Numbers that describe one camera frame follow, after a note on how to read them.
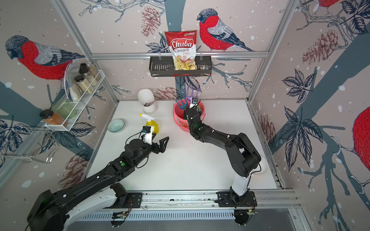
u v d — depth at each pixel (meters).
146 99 1.10
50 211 0.40
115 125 1.02
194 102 0.75
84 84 0.76
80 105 0.70
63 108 0.69
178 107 0.96
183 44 0.80
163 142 0.69
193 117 0.66
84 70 0.79
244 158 0.47
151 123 0.93
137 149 0.58
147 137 0.67
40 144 0.65
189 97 0.86
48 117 0.59
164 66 0.95
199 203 0.73
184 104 0.98
